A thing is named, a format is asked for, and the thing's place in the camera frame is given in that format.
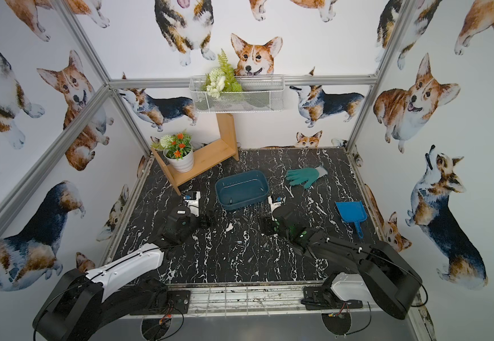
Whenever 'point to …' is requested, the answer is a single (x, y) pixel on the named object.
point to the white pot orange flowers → (177, 151)
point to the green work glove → (306, 174)
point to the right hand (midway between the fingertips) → (268, 210)
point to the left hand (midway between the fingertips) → (209, 202)
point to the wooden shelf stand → (206, 158)
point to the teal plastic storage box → (240, 190)
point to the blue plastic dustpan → (353, 212)
